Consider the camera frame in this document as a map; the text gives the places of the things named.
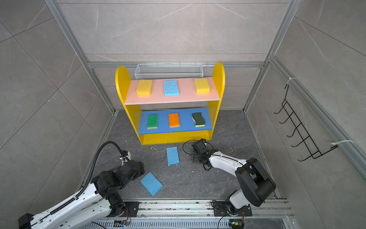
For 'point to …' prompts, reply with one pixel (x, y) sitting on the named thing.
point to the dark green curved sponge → (199, 120)
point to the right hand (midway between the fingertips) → (199, 156)
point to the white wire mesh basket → (170, 71)
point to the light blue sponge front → (153, 186)
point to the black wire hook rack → (302, 132)
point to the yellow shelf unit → (168, 110)
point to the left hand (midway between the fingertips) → (139, 163)
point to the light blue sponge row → (172, 155)
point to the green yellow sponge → (152, 121)
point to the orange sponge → (174, 119)
